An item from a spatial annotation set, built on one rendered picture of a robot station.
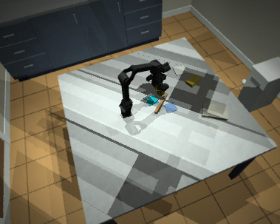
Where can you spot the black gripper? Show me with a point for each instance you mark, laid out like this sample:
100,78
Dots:
156,82

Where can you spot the tan flat bar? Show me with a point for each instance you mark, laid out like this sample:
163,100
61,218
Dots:
160,103

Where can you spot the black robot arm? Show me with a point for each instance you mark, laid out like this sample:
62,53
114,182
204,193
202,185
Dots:
156,68

